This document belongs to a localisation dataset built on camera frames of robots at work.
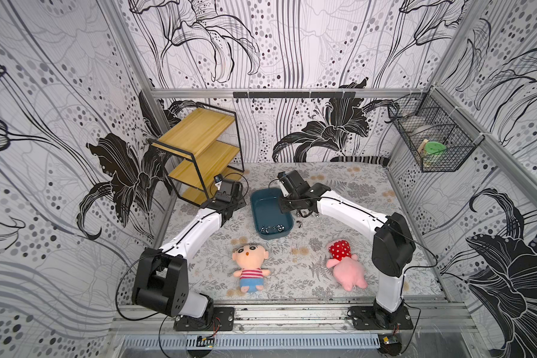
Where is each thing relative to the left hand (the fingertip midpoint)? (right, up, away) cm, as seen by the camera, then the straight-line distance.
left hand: (238, 202), depth 89 cm
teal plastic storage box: (+12, -9, +7) cm, 17 cm away
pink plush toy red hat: (+41, -24, -12) cm, 48 cm away
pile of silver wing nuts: (+17, -11, +5) cm, 21 cm away
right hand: (+18, +1, 0) cm, 18 cm away
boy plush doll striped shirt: (+6, -19, -10) cm, 22 cm away
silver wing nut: (+26, -10, +7) cm, 29 cm away
